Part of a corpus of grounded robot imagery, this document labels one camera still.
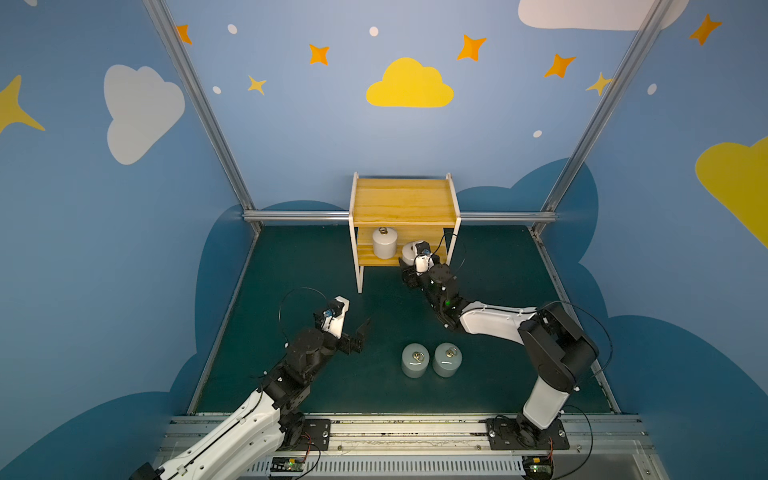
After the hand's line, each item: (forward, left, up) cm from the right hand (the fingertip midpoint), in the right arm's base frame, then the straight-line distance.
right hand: (415, 252), depth 88 cm
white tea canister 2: (-5, +2, +5) cm, 7 cm away
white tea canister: (0, +9, +3) cm, 10 cm away
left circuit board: (-53, +30, -20) cm, 64 cm away
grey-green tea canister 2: (-27, -10, -12) cm, 31 cm away
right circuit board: (-49, -32, -22) cm, 63 cm away
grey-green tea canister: (-29, -1, -11) cm, 31 cm away
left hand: (-20, +16, -1) cm, 26 cm away
